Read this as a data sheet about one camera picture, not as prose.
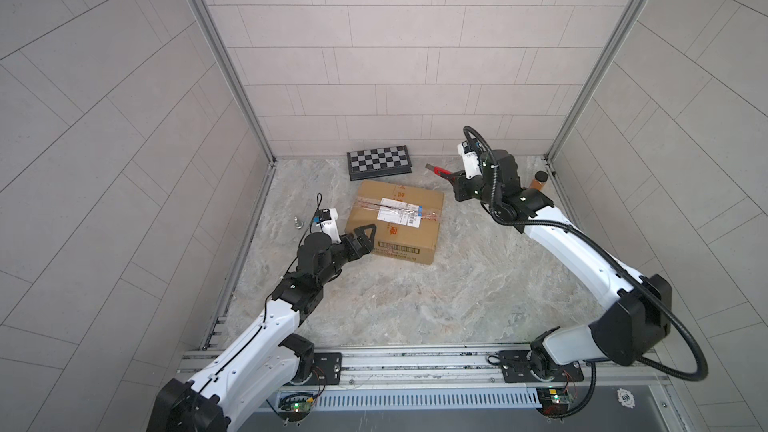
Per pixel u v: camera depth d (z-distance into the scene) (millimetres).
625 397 679
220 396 395
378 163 1114
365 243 681
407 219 846
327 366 710
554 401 679
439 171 822
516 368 713
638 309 396
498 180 569
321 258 579
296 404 651
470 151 666
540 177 987
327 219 689
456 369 725
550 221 503
